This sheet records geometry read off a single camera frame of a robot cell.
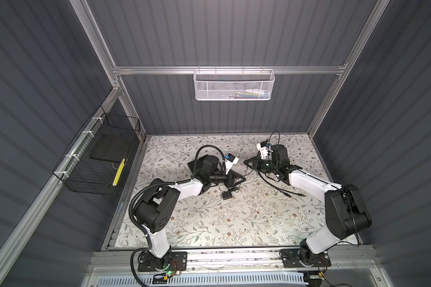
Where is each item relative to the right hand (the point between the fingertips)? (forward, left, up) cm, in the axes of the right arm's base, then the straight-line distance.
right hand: (246, 163), depth 87 cm
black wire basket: (-8, +64, +15) cm, 66 cm away
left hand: (-7, +2, -2) cm, 7 cm away
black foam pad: (-4, +58, +18) cm, 60 cm away
